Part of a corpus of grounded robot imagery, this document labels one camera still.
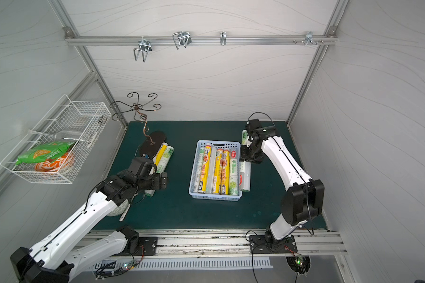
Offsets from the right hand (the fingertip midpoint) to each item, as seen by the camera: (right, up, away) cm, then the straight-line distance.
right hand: (246, 159), depth 82 cm
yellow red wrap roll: (-13, -14, +7) cm, 20 cm away
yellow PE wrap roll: (-19, -3, +11) cm, 22 cm away
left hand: (-39, -8, -6) cm, 40 cm away
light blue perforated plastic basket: (-11, +6, +20) cm, 24 cm away
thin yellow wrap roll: (-9, -8, +11) cm, 17 cm away
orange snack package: (-72, 0, -20) cm, 75 cm away
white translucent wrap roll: (-23, -7, +11) cm, 27 cm away
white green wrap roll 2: (-1, -3, -5) cm, 6 cm away
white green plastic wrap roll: (-5, -9, +11) cm, 14 cm away
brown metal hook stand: (-52, +25, +2) cm, 58 cm away
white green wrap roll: (-16, -8, +12) cm, 21 cm away
